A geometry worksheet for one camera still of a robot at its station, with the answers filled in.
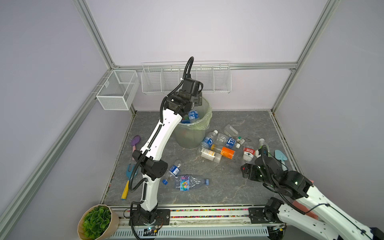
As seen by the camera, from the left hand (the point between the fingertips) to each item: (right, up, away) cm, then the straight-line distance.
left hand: (191, 96), depth 76 cm
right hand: (+28, -37, -2) cm, 46 cm away
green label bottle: (+46, -27, +24) cm, 59 cm away
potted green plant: (-39, -56, -13) cm, 69 cm away
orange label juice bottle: (+22, -32, +16) cm, 42 cm away
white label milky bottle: (+11, -33, +16) cm, 38 cm away
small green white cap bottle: (+32, -25, +24) cm, 47 cm away
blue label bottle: (+10, -26, +21) cm, 34 cm away
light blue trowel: (+56, -34, +18) cm, 68 cm away
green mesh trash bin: (0, -21, +12) cm, 24 cm away
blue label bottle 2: (+25, -27, +20) cm, 42 cm away
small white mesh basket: (-50, +8, +24) cm, 56 cm away
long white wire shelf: (-21, +18, +24) cm, 36 cm away
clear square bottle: (+26, -19, +30) cm, 44 cm away
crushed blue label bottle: (-10, -41, +9) cm, 43 cm away
